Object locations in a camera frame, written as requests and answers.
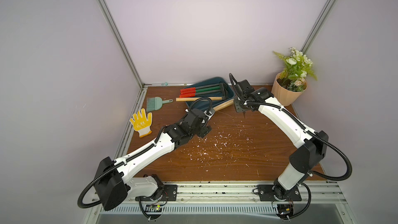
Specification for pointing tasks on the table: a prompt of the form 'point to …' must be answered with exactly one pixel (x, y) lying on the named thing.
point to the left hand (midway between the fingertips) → (205, 118)
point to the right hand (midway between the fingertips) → (240, 103)
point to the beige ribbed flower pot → (287, 97)
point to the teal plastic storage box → (207, 104)
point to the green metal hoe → (193, 91)
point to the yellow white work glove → (141, 124)
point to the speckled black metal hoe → (190, 88)
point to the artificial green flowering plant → (297, 67)
